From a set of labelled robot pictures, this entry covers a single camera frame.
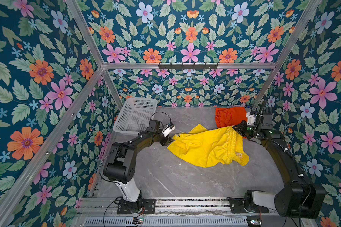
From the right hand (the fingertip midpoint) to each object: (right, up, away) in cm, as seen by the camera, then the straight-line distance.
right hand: (233, 125), depth 80 cm
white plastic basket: (-69, +7, +34) cm, 77 cm away
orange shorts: (+9, +6, +31) cm, 32 cm away
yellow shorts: (-17, -15, +11) cm, 25 cm away
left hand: (-37, -6, +12) cm, 39 cm away
